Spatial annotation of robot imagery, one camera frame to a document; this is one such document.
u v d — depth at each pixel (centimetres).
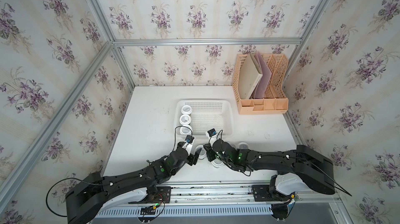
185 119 93
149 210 71
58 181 41
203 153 78
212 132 71
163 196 72
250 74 96
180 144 74
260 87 98
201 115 96
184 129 87
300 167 42
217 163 76
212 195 75
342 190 40
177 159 59
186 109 96
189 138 69
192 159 71
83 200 42
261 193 73
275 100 101
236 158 62
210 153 71
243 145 82
